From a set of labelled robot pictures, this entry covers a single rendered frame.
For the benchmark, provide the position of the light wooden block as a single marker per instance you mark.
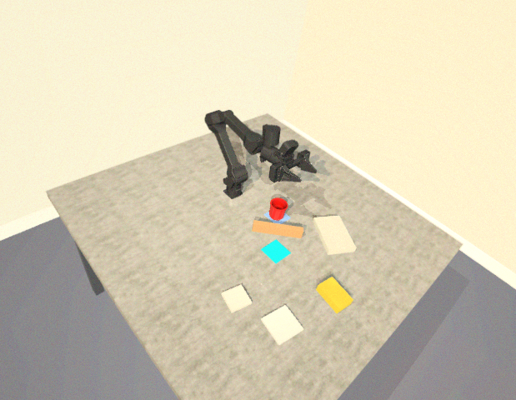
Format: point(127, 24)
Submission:
point(277, 229)

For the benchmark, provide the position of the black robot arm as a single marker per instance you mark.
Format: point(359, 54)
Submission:
point(253, 141)

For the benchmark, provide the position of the red cup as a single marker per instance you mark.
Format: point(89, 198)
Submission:
point(277, 208)

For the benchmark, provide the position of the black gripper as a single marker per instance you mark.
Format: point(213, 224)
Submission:
point(279, 171)

